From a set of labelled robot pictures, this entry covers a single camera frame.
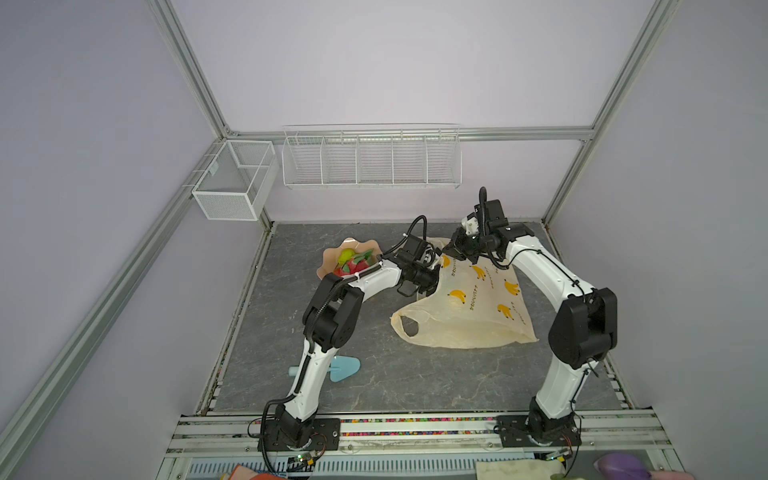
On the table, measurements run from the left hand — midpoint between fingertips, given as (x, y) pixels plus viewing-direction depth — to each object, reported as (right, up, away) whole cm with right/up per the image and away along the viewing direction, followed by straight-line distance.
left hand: (459, 293), depth 88 cm
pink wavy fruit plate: (-42, +11, +17) cm, 47 cm away
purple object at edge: (+35, -39, -18) cm, 55 cm away
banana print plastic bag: (+2, -3, -7) cm, 8 cm away
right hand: (-5, +13, 0) cm, 14 cm away
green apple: (-36, +11, +15) cm, 41 cm away
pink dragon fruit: (-30, +9, +9) cm, 33 cm away
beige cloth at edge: (+10, -38, -19) cm, 44 cm away
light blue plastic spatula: (-34, -21, -4) cm, 40 cm away
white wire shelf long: (-10, +46, +17) cm, 51 cm away
